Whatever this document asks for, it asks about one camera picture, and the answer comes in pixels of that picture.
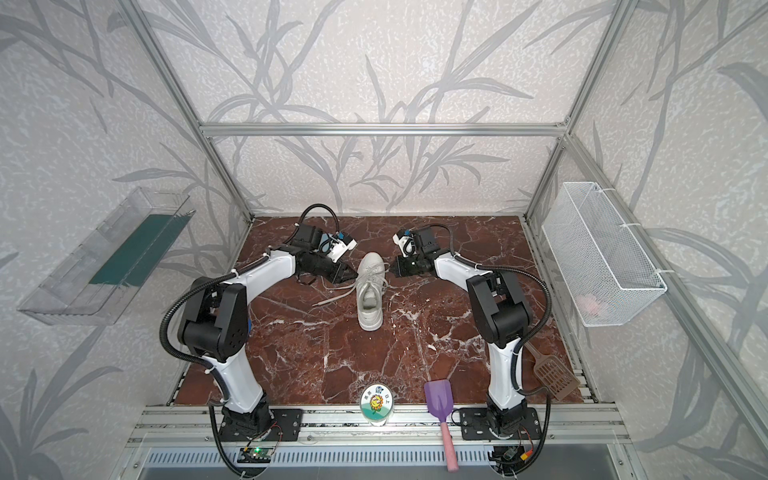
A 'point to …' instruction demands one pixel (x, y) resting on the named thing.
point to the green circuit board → (257, 453)
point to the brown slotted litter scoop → (553, 374)
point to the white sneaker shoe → (370, 281)
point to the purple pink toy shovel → (439, 400)
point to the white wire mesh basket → (607, 277)
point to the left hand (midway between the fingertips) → (356, 263)
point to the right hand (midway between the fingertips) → (392, 259)
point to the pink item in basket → (589, 304)
